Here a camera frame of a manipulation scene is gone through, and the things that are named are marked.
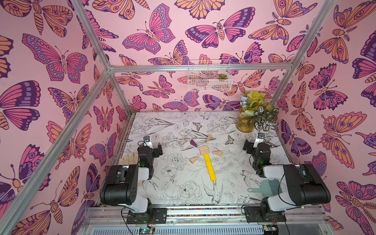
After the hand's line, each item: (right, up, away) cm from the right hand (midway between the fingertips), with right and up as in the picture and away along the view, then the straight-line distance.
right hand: (256, 140), depth 92 cm
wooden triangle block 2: (-39, -13, +1) cm, 41 cm away
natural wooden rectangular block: (-32, -6, +8) cm, 33 cm away
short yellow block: (-30, -13, 0) cm, 33 cm away
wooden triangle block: (-29, 0, +11) cm, 31 cm away
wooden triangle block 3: (-23, -9, +4) cm, 25 cm away
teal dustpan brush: (+3, -26, -10) cm, 28 cm away
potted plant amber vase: (-2, +17, -5) cm, 18 cm away
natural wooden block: (-32, -8, +5) cm, 33 cm away
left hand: (-66, -2, +2) cm, 66 cm away
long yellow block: (-29, -18, -3) cm, 34 cm away
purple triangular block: (-40, -3, +8) cm, 41 cm away
